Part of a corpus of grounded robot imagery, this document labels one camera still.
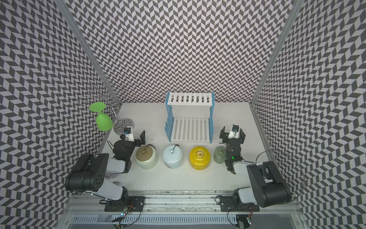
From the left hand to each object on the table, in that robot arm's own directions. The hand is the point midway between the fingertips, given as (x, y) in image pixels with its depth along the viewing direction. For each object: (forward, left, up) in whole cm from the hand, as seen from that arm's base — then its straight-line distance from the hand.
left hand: (137, 131), depth 91 cm
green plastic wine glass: (-3, +14, +14) cm, 20 cm away
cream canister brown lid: (-16, -8, +1) cm, 18 cm away
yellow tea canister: (-18, -40, -2) cm, 43 cm away
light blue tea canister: (-18, -24, +1) cm, 30 cm away
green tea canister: (-15, -52, -3) cm, 54 cm away
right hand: (-1, -60, +3) cm, 60 cm away
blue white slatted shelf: (+18, -34, -8) cm, 39 cm away
